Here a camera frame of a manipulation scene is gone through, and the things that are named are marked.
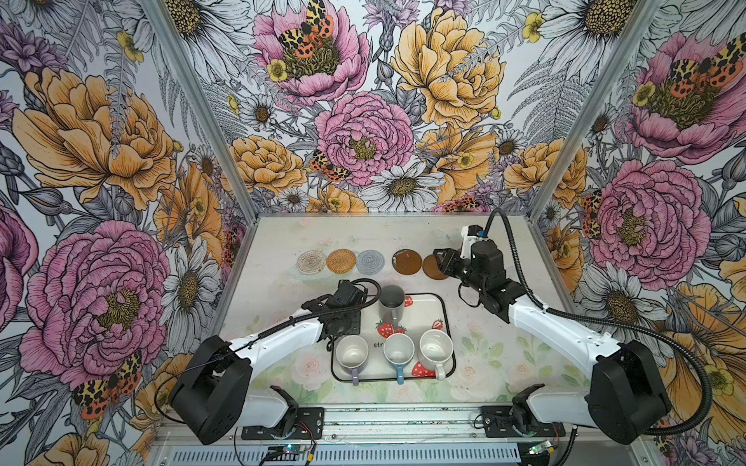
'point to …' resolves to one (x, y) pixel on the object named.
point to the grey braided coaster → (370, 262)
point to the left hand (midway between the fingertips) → (347, 329)
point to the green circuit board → (288, 449)
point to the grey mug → (391, 304)
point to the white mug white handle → (437, 346)
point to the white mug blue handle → (398, 349)
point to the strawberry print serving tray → (423, 312)
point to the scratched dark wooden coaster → (407, 261)
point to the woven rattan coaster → (341, 260)
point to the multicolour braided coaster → (311, 261)
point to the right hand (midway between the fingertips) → (437, 260)
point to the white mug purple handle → (353, 352)
